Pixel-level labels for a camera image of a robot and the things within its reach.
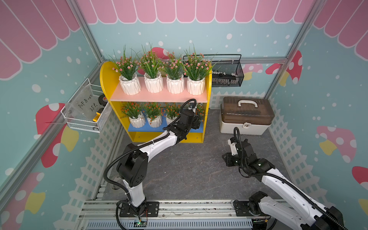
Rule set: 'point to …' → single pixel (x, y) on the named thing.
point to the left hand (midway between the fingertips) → (193, 117)
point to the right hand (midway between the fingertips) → (223, 155)
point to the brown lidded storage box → (251, 115)
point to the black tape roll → (100, 100)
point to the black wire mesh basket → (224, 74)
